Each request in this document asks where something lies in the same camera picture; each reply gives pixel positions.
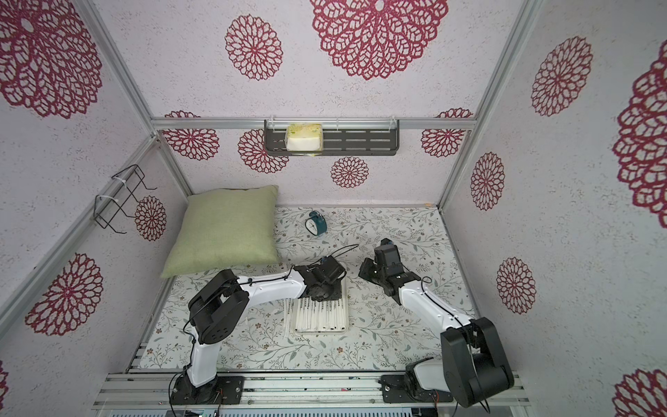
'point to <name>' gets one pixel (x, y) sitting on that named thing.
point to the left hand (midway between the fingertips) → (337, 293)
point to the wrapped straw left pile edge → (287, 313)
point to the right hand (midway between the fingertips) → (358, 264)
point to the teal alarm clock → (316, 223)
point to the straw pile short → (313, 314)
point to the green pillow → (226, 228)
